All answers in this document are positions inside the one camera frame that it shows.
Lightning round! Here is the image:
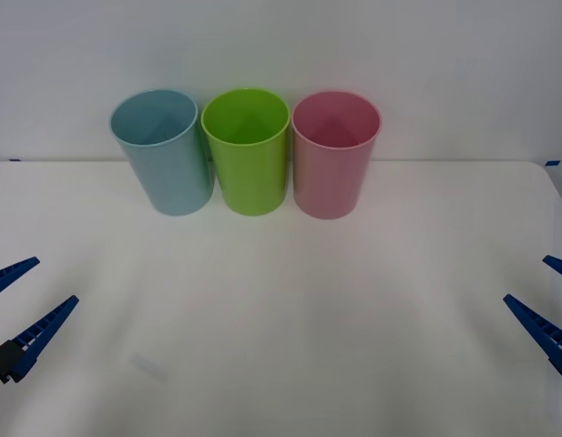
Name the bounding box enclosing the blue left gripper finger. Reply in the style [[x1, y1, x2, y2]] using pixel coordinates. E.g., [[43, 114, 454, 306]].
[[0, 257, 41, 302], [0, 295, 80, 383]]

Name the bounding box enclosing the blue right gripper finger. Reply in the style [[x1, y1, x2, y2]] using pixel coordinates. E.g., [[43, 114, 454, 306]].
[[541, 255, 562, 280], [503, 293, 562, 382]]

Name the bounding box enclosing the pale blue plastic bin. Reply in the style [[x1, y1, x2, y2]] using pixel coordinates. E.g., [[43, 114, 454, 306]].
[[108, 88, 215, 217]]

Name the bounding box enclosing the pink plastic bin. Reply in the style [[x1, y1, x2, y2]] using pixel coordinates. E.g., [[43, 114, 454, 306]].
[[291, 89, 383, 220]]

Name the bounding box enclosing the green plastic bin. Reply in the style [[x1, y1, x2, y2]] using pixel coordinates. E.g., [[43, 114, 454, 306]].
[[199, 86, 291, 217]]

